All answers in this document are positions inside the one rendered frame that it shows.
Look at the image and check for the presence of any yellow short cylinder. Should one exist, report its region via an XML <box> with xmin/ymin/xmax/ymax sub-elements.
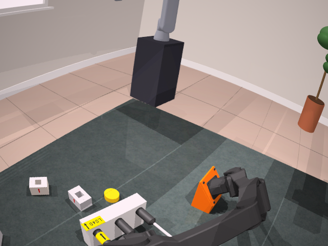
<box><xmin>104</xmin><ymin>188</ymin><xmax>119</xmax><ymax>203</ymax></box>

